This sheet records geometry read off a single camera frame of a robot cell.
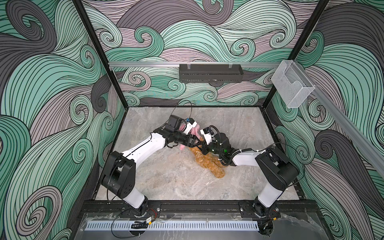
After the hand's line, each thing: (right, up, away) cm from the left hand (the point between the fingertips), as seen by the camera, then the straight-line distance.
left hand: (197, 140), depth 81 cm
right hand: (-1, -2, +7) cm, 7 cm away
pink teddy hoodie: (-1, +5, +3) cm, 6 cm away
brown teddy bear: (+7, -12, +2) cm, 14 cm away
